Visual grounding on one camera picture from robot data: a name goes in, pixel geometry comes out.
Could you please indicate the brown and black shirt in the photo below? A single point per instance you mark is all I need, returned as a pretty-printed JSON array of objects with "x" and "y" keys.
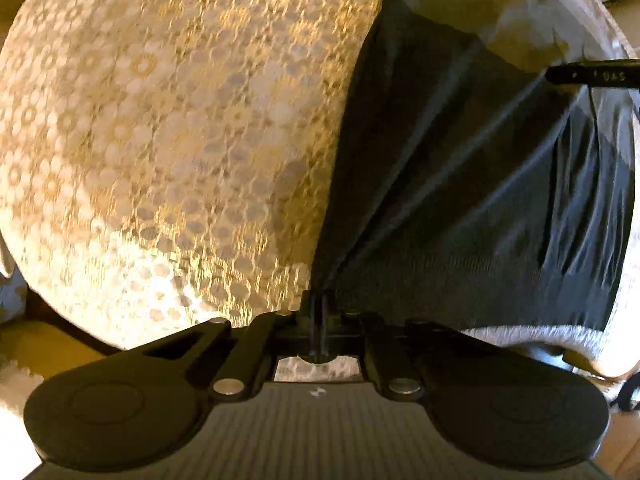
[{"x": 468, "y": 189}]

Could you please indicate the gold floral lace tablecloth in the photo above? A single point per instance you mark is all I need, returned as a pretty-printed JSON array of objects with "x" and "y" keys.
[{"x": 163, "y": 161}]

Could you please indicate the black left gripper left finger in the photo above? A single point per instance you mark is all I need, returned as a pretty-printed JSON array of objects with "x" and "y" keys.
[{"x": 307, "y": 322}]

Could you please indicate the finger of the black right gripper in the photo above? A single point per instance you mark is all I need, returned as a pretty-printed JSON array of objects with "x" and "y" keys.
[{"x": 619, "y": 74}]

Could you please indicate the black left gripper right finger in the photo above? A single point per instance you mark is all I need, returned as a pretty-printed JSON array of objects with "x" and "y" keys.
[{"x": 325, "y": 326}]

